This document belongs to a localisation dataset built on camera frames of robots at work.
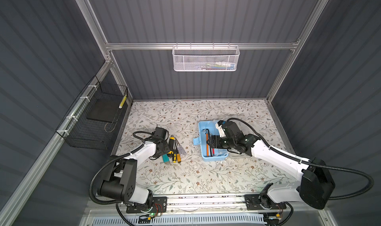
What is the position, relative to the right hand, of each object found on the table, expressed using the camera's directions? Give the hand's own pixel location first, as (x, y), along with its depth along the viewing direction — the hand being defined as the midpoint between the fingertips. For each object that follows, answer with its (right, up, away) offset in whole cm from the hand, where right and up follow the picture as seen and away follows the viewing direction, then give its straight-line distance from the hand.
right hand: (211, 143), depth 81 cm
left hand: (-29, -6, +10) cm, 31 cm away
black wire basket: (-61, +12, -10) cm, 63 cm away
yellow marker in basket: (-50, +23, +1) cm, 55 cm away
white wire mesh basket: (0, +63, +42) cm, 76 cm away
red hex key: (+2, -7, +10) cm, 13 cm away
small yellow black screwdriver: (-22, -9, +8) cm, 24 cm away
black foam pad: (-57, +18, -4) cm, 60 cm away
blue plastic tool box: (+4, -6, +2) cm, 8 cm away
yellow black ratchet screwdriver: (-24, -6, +12) cm, 27 cm away
